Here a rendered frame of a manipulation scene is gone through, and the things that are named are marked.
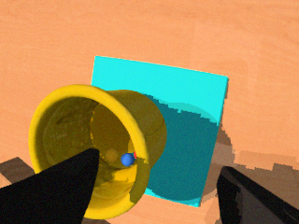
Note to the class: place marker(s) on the tan rectangular bar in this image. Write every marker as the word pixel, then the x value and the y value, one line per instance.
pixel 14 170

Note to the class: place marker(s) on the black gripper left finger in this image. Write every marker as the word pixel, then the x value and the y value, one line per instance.
pixel 57 195

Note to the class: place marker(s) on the blue marble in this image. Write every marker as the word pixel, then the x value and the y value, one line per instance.
pixel 127 159

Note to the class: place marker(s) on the yellow cup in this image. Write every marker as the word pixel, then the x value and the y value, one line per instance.
pixel 75 118

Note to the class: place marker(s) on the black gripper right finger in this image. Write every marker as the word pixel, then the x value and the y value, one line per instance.
pixel 243 201

